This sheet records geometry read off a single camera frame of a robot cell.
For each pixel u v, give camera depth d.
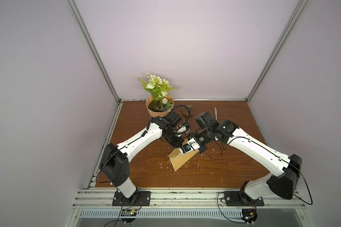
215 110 1.14
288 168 0.40
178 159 0.82
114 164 0.43
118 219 0.68
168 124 0.59
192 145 0.58
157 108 1.00
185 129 0.73
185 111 0.70
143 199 0.73
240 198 0.66
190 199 0.74
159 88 0.87
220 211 0.70
